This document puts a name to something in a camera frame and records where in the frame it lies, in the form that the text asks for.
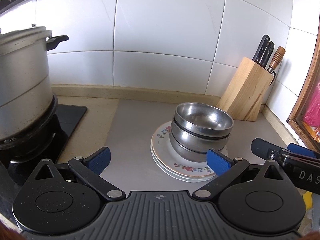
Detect wooden honing tool handle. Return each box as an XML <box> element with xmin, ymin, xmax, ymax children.
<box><xmin>267</xmin><ymin>46</ymin><xmax>286</xmax><ymax>73</ymax></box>

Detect yellow sponge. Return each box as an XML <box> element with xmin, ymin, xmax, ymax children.
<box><xmin>302</xmin><ymin>191</ymin><xmax>312</xmax><ymax>211</ymax></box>

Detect pink plastic bag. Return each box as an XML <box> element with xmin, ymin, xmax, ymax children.
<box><xmin>303</xmin><ymin>83</ymin><xmax>320</xmax><ymax>127</ymax></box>

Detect white plate small pink flowers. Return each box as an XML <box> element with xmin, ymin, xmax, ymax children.
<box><xmin>150</xmin><ymin>144</ymin><xmax>217</xmax><ymax>183</ymax></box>

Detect stainless steel bowl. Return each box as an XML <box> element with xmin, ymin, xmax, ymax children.
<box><xmin>169</xmin><ymin>134</ymin><xmax>229</xmax><ymax>163</ymax></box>
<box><xmin>174</xmin><ymin>102</ymin><xmax>234</xmax><ymax>138</ymax></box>
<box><xmin>169</xmin><ymin>118</ymin><xmax>230</xmax><ymax>153</ymax></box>

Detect wooden knife block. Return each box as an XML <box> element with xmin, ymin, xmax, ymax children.
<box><xmin>217</xmin><ymin>57</ymin><xmax>273</xmax><ymax>121</ymax></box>

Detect black gas stove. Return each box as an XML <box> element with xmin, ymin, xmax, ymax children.
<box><xmin>1</xmin><ymin>95</ymin><xmax>87</xmax><ymax>224</ymax></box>

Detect white plate large pink flowers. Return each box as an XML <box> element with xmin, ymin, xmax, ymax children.
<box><xmin>150</xmin><ymin>146</ymin><xmax>217</xmax><ymax>183</ymax></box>

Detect aluminium steamer pot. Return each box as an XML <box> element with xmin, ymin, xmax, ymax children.
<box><xmin>1</xmin><ymin>27</ymin><xmax>69</xmax><ymax>140</ymax></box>

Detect white plate gold rim floral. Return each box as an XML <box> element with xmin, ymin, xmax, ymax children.
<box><xmin>150</xmin><ymin>121</ymin><xmax>213</xmax><ymax>177</ymax></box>

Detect wooden window frame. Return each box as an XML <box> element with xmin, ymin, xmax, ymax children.
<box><xmin>287</xmin><ymin>31</ymin><xmax>319</xmax><ymax>152</ymax></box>

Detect black knife handle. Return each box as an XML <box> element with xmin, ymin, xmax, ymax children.
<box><xmin>252</xmin><ymin>34</ymin><xmax>270</xmax><ymax>63</ymax></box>
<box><xmin>259</xmin><ymin>41</ymin><xmax>274</xmax><ymax>68</ymax></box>

